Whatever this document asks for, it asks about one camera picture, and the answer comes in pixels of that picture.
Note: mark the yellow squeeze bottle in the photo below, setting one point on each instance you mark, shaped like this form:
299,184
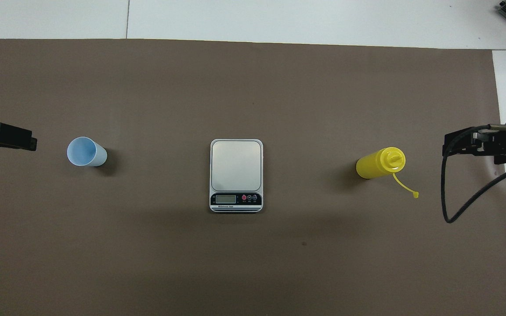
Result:
376,164

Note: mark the light blue plastic cup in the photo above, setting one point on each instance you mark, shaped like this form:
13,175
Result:
84,152

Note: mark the brown table mat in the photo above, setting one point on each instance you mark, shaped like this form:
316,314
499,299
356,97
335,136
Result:
235,263

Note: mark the silver digital kitchen scale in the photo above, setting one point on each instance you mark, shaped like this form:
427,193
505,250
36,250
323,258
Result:
236,164

